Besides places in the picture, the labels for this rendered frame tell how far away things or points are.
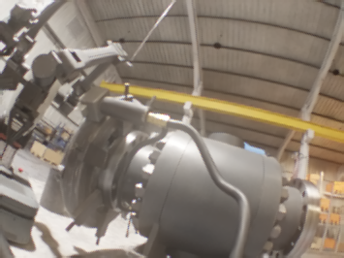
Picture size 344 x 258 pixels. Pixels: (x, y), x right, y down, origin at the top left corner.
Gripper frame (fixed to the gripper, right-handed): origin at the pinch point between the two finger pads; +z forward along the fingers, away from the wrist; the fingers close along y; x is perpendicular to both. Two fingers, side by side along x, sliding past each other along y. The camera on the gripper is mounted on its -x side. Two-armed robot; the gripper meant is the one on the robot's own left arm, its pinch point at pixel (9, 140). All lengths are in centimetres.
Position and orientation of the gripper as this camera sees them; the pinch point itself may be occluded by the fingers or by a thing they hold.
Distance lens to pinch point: 51.7
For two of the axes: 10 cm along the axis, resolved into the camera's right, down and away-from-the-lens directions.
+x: 5.4, 5.0, 6.8
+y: 7.7, 0.4, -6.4
